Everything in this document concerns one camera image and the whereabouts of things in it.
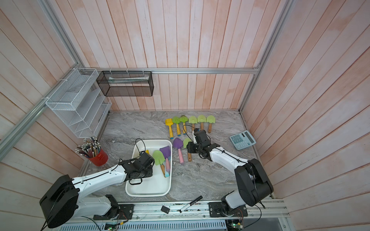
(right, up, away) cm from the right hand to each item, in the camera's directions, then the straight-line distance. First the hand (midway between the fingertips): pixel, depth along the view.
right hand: (189, 145), depth 91 cm
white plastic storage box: (-19, -22, -9) cm, 31 cm away
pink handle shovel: (-8, 0, +10) cm, 13 cm away
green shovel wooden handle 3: (+18, +18, +23) cm, 34 cm away
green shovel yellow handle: (-9, +17, +20) cm, 28 cm away
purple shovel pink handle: (-15, -5, +3) cm, 16 cm away
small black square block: (-14, -32, -16) cm, 38 cm away
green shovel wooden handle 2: (+11, +18, +23) cm, 31 cm away
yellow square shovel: (-15, +15, +19) cm, 28 cm away
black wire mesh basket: (-47, +45, +15) cm, 66 cm away
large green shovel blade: (-2, +1, +11) cm, 11 cm away
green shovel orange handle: (-3, +18, +22) cm, 28 cm away
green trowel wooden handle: (-17, -14, -5) cm, 22 cm away
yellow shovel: (-22, 0, -22) cm, 31 cm away
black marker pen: (0, -29, -16) cm, 33 cm away
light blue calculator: (+39, +2, +9) cm, 40 cm away
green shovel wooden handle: (+4, +17, +23) cm, 29 cm away
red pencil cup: (-54, -7, -6) cm, 55 cm away
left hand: (-25, -16, -6) cm, 30 cm away
